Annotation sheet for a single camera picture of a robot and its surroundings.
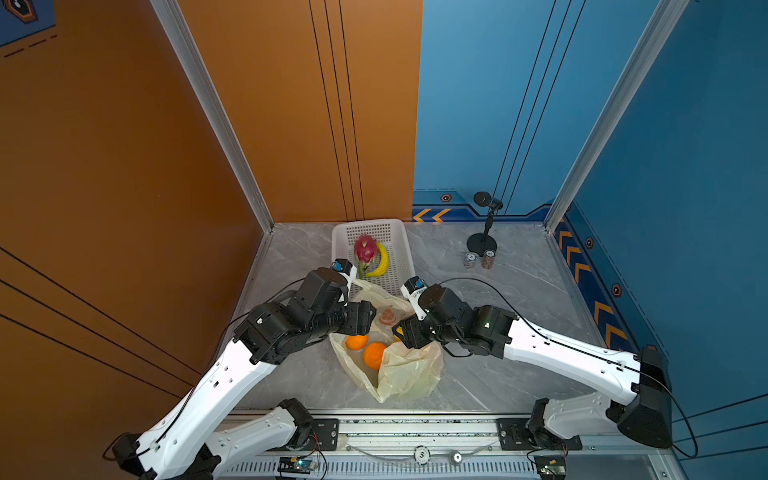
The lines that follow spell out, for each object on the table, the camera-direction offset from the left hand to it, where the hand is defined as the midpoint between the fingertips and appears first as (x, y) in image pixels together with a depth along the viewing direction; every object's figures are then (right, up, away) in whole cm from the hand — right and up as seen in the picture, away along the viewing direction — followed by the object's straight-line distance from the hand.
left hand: (365, 308), depth 67 cm
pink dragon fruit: (-3, +14, +36) cm, 39 cm away
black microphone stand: (+39, +16, +46) cm, 62 cm away
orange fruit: (-4, -13, +18) cm, 23 cm away
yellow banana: (+3, +8, +37) cm, 38 cm away
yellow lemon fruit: (+7, -7, +2) cm, 10 cm away
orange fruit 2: (+1, -16, +16) cm, 23 cm away
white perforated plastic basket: (+6, +19, +44) cm, 48 cm away
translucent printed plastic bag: (+4, -15, +7) cm, 17 cm away
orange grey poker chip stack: (+39, +10, +36) cm, 54 cm away
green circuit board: (-17, -38, +4) cm, 42 cm away
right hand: (+8, -6, +5) cm, 11 cm away
